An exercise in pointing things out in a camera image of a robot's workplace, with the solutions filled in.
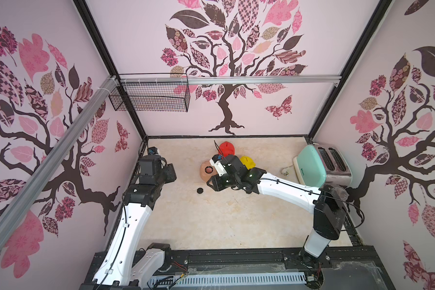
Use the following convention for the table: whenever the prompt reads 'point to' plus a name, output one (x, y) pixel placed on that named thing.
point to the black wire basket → (151, 92)
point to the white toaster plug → (286, 173)
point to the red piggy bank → (226, 148)
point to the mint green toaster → (318, 165)
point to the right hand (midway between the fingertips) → (209, 181)
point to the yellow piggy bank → (248, 162)
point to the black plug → (200, 190)
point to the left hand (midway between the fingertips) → (168, 172)
